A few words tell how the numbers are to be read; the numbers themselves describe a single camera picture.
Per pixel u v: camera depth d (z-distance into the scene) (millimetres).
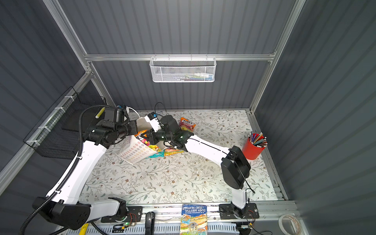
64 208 365
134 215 722
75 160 423
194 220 697
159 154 914
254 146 826
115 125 543
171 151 937
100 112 812
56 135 694
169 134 644
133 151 768
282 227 687
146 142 722
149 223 667
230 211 734
